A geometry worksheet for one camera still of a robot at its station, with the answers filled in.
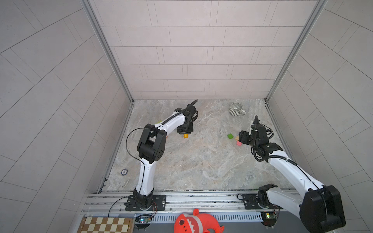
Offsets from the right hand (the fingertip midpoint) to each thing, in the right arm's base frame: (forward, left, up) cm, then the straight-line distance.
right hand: (242, 134), depth 86 cm
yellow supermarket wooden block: (+4, +34, -5) cm, 34 cm away
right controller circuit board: (-40, -4, -12) cm, 42 cm away
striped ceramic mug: (+26, -4, -7) cm, 27 cm away
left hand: (+9, +30, -6) cm, 32 cm away
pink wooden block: (-8, +5, +4) cm, 11 cm away
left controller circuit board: (-38, +54, -7) cm, 66 cm away
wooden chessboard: (-38, +70, -5) cm, 80 cm away
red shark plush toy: (-40, +30, -2) cm, 51 cm away
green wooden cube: (+5, +4, -10) cm, 12 cm away
